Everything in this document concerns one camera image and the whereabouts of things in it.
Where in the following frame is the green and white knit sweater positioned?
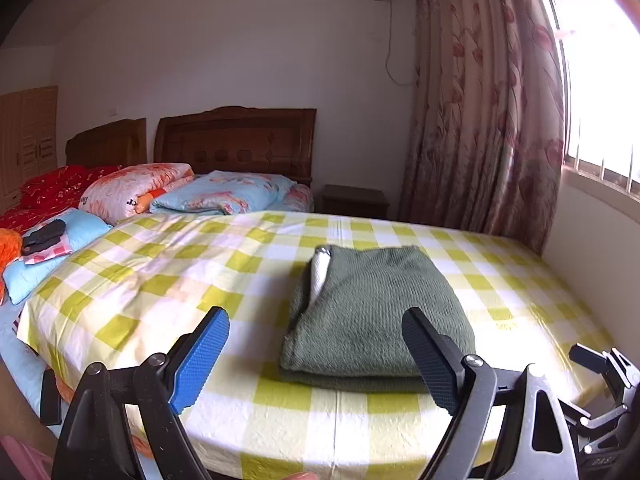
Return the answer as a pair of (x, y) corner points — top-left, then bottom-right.
(279, 245), (475, 393)

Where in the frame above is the light blue pillow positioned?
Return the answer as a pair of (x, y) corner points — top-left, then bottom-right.
(2, 208), (112, 304)

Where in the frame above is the air conditioner power cable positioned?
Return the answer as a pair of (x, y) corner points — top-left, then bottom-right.
(384, 0), (419, 87)

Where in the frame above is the right dark wooden headboard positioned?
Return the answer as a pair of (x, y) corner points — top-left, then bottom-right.
(153, 106), (317, 185)

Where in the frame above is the left dark wooden headboard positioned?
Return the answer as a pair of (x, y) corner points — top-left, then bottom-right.
(65, 118), (148, 168)

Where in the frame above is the orange cloth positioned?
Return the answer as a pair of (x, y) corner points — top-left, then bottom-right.
(0, 229), (23, 304)

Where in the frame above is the red patterned blanket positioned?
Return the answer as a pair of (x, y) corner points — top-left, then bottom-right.
(0, 165), (122, 234)

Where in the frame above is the light blue floral quilt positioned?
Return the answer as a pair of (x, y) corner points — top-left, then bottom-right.
(150, 170), (296, 216)

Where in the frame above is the window with metal bars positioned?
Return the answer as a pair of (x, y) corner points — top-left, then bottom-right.
(547, 0), (639, 196)

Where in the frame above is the yellow checkered bed sheet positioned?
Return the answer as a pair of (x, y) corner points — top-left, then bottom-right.
(17, 211), (612, 479)

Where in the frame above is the black object on pillow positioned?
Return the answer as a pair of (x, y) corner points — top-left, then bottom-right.
(22, 219), (66, 256)

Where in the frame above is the light wooden wardrobe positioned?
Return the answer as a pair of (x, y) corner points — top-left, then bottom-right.
(0, 86), (58, 212)

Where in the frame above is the dark wooden nightstand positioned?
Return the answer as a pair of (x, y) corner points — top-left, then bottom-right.
(320, 184), (390, 220)

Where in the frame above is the dark wooden headboard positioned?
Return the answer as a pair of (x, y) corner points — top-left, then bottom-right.
(153, 106), (317, 185)
(65, 118), (148, 168)

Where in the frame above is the pink floral curtain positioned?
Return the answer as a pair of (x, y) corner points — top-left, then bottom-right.
(398, 0), (564, 252)

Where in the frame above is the pink floral folded quilt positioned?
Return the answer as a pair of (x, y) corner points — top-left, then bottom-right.
(78, 162), (195, 224)

